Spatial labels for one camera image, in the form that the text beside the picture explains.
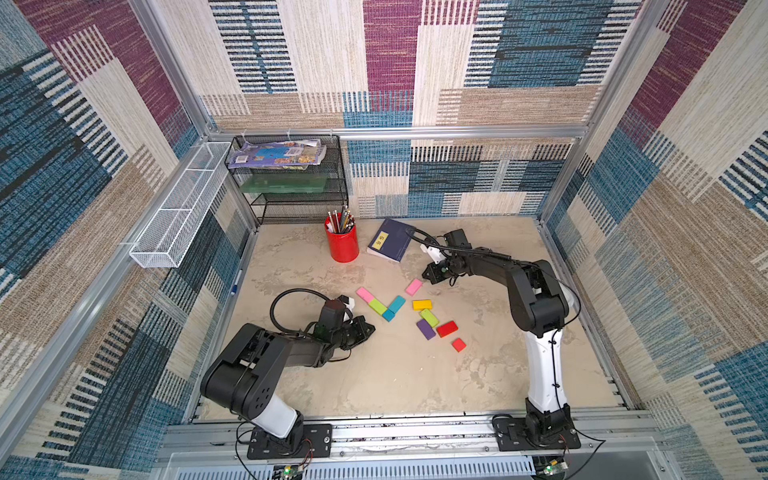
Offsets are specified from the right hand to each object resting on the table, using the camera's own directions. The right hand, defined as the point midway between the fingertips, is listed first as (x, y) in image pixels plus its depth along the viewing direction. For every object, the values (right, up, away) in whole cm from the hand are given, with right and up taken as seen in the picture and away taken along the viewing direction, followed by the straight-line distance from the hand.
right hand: (429, 277), depth 104 cm
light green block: (-1, -12, -10) cm, 16 cm away
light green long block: (-17, -9, -8) cm, 21 cm away
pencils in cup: (-30, +18, -2) cm, 36 cm away
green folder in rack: (-50, +33, +2) cm, 60 cm away
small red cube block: (+6, -18, -15) cm, 25 cm away
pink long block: (-22, -5, -5) cm, 23 cm away
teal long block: (-11, -8, -8) cm, 16 cm away
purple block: (-3, -15, -13) cm, 20 cm away
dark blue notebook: (-13, +13, +8) cm, 20 cm away
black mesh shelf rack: (-56, +26, +15) cm, 63 cm away
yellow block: (-5, -8, -8) cm, 12 cm away
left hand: (-17, -14, -13) cm, 26 cm away
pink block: (-6, -3, -3) cm, 7 cm away
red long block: (+4, -15, -13) cm, 20 cm away
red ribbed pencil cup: (-29, +14, -3) cm, 32 cm away
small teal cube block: (-14, -11, -11) cm, 21 cm away
